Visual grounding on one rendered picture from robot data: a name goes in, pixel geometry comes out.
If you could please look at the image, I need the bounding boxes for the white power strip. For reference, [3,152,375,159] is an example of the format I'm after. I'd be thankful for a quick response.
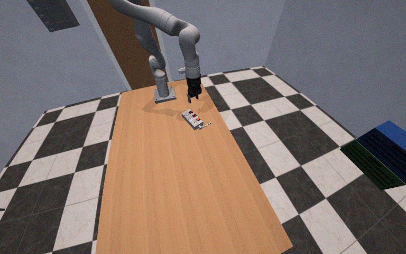
[182,109,210,130]

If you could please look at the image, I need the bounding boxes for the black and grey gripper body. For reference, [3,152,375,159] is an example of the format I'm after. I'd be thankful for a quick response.
[178,66,202,97]

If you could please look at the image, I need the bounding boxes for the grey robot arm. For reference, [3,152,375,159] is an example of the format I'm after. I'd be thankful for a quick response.
[108,0,200,98]

